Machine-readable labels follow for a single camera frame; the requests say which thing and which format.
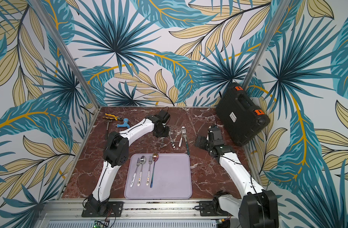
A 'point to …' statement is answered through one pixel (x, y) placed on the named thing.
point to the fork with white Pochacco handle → (138, 164)
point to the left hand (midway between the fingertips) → (165, 135)
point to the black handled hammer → (106, 134)
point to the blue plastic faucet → (125, 124)
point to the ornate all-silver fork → (162, 145)
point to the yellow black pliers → (116, 118)
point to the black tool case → (238, 118)
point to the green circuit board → (98, 226)
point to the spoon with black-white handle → (172, 142)
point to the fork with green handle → (184, 136)
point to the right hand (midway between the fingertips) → (203, 141)
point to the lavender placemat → (159, 176)
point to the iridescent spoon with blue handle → (155, 157)
